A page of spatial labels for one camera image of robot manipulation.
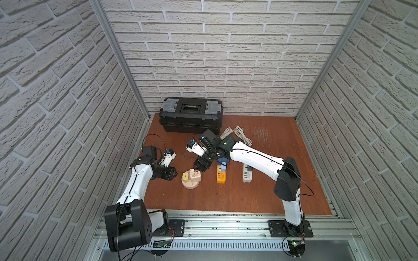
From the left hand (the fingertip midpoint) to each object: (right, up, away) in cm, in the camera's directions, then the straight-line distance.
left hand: (172, 170), depth 84 cm
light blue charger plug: (+27, +1, +3) cm, 28 cm away
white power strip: (+41, -4, +4) cm, 41 cm away
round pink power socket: (+9, -8, +1) cm, 11 cm away
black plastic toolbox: (+5, +31, +13) cm, 34 cm away
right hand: (+15, +5, -4) cm, 17 cm away
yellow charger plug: (+7, -3, -1) cm, 8 cm away
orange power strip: (+26, -4, +3) cm, 27 cm away
